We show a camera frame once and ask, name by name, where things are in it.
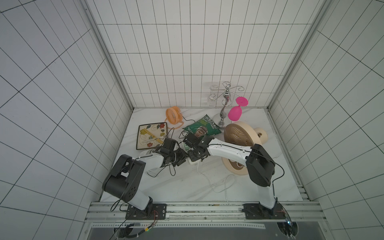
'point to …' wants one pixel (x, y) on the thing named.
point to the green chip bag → (205, 126)
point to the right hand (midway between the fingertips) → (189, 158)
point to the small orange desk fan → (174, 116)
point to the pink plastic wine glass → (235, 113)
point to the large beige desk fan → (244, 133)
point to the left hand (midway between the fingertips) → (187, 159)
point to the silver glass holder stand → (223, 120)
